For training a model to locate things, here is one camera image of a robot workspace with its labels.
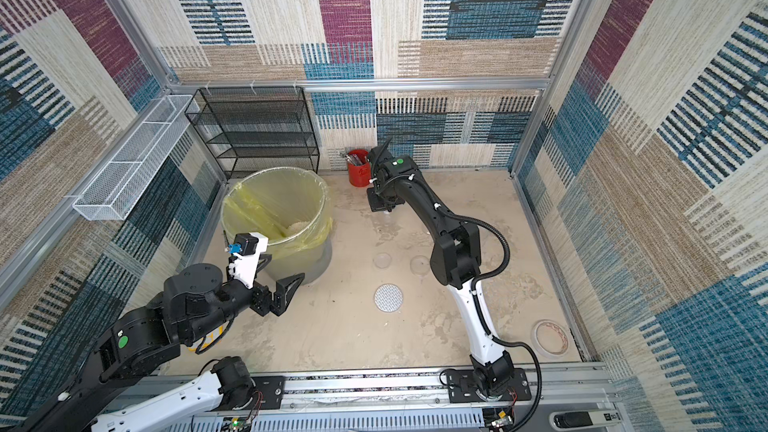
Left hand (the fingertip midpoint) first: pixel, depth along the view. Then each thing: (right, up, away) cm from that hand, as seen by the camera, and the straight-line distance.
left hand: (288, 267), depth 62 cm
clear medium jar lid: (+30, -7, +33) cm, 46 cm away
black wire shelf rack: (-30, +39, +46) cm, 68 cm away
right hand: (+20, +11, +32) cm, 39 cm away
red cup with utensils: (+10, +26, +47) cm, 54 cm away
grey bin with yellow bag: (-8, +12, +29) cm, 32 cm away
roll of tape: (+59, -24, +17) cm, 66 cm away
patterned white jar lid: (+20, -14, +25) cm, 36 cm away
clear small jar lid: (+19, -5, +35) cm, 40 cm away
